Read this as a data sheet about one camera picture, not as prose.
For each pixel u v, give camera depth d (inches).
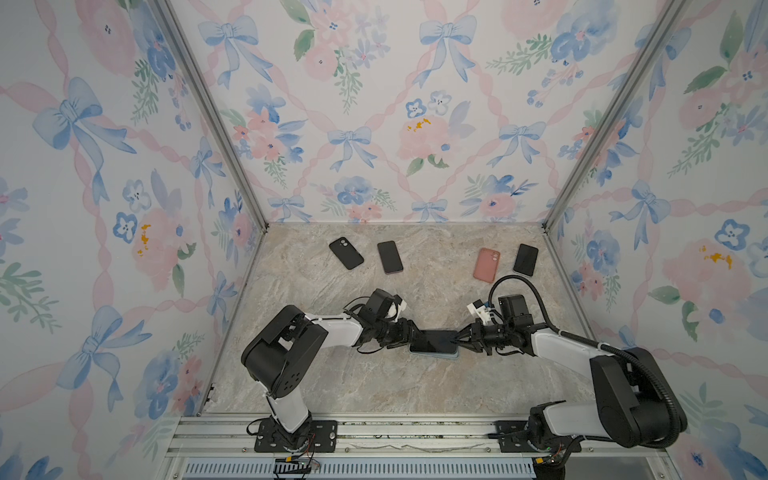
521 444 28.8
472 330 31.4
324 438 29.4
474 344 30.2
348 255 43.5
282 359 18.9
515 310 28.8
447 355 32.9
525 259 43.5
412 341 31.5
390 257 43.5
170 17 27.2
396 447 28.8
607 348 19.4
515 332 27.7
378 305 29.0
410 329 32.1
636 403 16.9
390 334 31.2
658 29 28.2
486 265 43.2
